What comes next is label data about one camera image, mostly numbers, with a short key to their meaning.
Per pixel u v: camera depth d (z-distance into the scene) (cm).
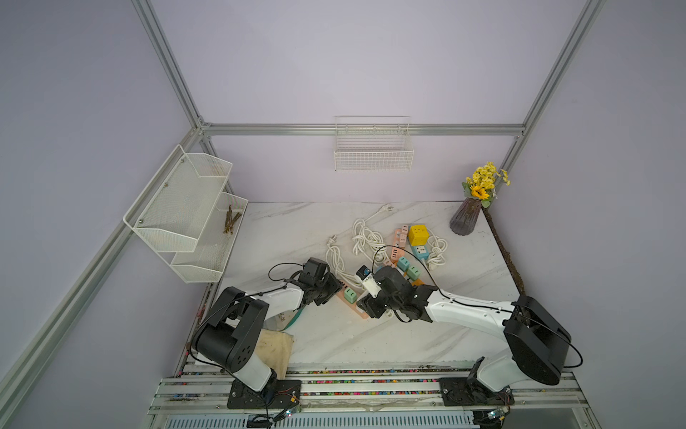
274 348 82
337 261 97
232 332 45
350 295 86
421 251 102
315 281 73
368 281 75
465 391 73
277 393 73
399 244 102
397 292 65
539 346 43
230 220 98
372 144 96
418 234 101
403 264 93
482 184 91
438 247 104
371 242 105
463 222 107
